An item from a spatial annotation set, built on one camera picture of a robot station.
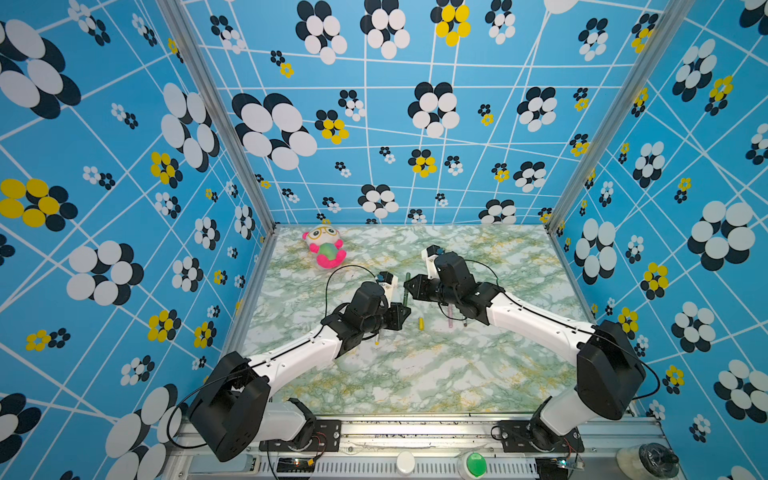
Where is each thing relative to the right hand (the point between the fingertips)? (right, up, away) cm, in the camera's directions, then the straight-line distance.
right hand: (405, 286), depth 83 cm
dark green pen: (0, -1, -2) cm, 3 cm away
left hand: (+2, -6, -1) cm, 6 cm away
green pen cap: (+1, +3, 0) cm, 3 cm away
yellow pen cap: (+5, -13, +11) cm, 18 cm away
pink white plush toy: (-28, +14, +25) cm, 40 cm away
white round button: (-1, -36, -19) cm, 41 cm away
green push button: (+13, -35, -21) cm, 43 cm away
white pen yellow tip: (-7, -12, -10) cm, 18 cm away
